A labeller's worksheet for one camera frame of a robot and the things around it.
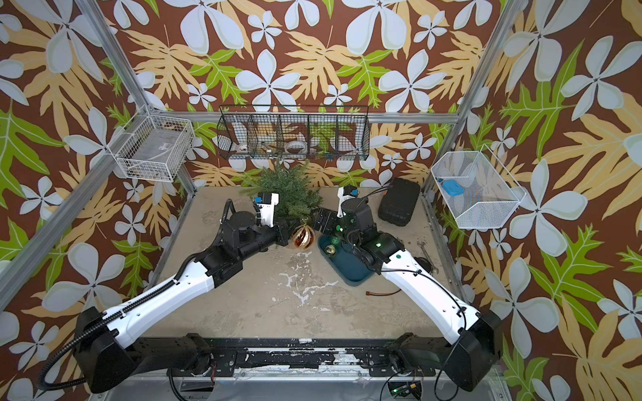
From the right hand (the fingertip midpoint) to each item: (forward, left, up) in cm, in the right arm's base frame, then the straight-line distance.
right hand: (318, 213), depth 74 cm
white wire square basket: (+26, +58, +6) cm, 64 cm away
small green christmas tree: (+7, +7, 0) cm, 10 cm away
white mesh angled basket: (+13, -54, -2) cm, 55 cm away
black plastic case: (+27, -36, -25) cm, 51 cm away
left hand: (-3, +5, +2) cm, 6 cm away
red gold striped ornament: (-7, +4, -2) cm, 9 cm away
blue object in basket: (+15, -47, -4) cm, 49 cm away
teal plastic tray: (-2, -11, -26) cm, 29 cm away
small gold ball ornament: (+3, -5, -25) cm, 25 cm away
